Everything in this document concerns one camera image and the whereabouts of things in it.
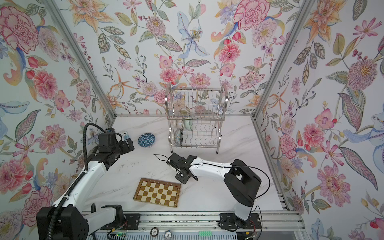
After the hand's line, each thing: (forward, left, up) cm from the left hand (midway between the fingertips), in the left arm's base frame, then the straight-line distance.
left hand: (128, 143), depth 84 cm
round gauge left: (-40, -18, -16) cm, 47 cm away
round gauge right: (-42, -25, -12) cm, 50 cm away
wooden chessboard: (-23, -18, -13) cm, 32 cm away
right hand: (-12, -31, -13) cm, 36 cm away
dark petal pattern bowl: (+7, -28, -4) cm, 29 cm away
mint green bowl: (+17, -34, -3) cm, 38 cm away
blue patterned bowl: (+13, -5, -14) cm, 20 cm away
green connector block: (-41, -42, -14) cm, 60 cm away
